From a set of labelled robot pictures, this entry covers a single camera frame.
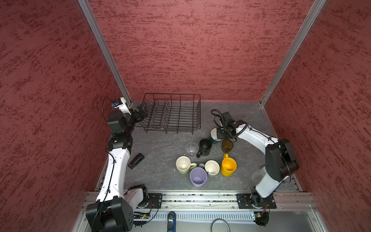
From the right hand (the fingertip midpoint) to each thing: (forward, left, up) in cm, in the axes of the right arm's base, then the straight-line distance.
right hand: (220, 137), depth 92 cm
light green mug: (-16, +24, -5) cm, 29 cm away
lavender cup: (-23, +16, -4) cm, 28 cm away
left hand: (+3, +46, +26) cm, 53 cm away
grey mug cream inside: (-18, +7, -3) cm, 20 cm away
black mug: (-5, +10, -1) cm, 11 cm away
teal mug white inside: (-3, +5, +4) cm, 7 cm away
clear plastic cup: (-7, +19, -2) cm, 20 cm away
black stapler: (-14, +53, -2) cm, 55 cm away
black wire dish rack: (+25, +28, -3) cm, 38 cm away
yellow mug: (-17, -3, -5) cm, 18 cm away
